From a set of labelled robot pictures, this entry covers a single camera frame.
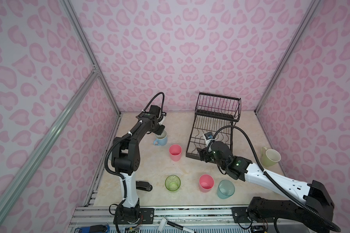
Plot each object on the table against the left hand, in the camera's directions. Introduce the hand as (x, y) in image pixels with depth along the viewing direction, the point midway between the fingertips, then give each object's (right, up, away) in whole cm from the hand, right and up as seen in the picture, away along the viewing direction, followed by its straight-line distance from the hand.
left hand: (159, 128), depth 98 cm
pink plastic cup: (+11, -15, -5) cm, 19 cm away
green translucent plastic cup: (+9, -31, -14) cm, 35 cm away
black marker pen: (+6, -43, -29) cm, 53 cm away
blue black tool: (-24, -45, -32) cm, 60 cm away
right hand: (+26, -9, -18) cm, 33 cm away
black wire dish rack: (+34, +7, -13) cm, 37 cm away
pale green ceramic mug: (+65, -16, -14) cm, 69 cm away
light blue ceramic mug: (+1, -7, -5) cm, 9 cm away
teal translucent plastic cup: (+39, -33, -18) cm, 54 cm away
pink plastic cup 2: (+28, -30, -17) cm, 44 cm away
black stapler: (-6, -31, -18) cm, 36 cm away
